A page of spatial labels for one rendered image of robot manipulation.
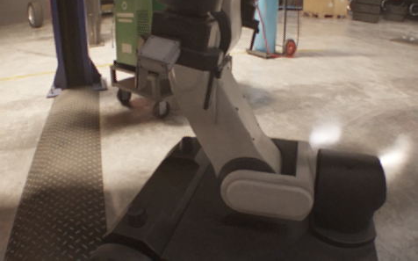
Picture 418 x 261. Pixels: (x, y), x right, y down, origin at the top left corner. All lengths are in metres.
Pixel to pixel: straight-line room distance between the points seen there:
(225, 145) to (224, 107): 0.09
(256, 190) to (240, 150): 0.09
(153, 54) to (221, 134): 0.33
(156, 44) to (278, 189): 0.40
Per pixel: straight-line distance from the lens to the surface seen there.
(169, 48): 0.39
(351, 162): 0.71
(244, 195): 0.67
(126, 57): 1.83
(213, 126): 0.66
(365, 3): 9.38
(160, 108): 1.68
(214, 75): 0.42
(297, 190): 0.65
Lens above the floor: 0.70
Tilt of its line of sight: 25 degrees down
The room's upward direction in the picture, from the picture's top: straight up
